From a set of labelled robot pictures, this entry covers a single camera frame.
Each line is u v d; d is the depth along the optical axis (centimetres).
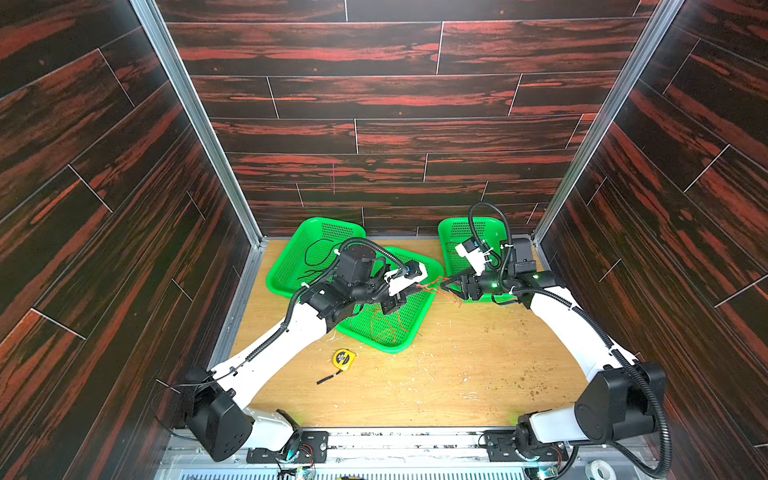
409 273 57
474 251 69
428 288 68
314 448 73
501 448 73
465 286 69
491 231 115
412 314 97
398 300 62
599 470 69
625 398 41
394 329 93
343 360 86
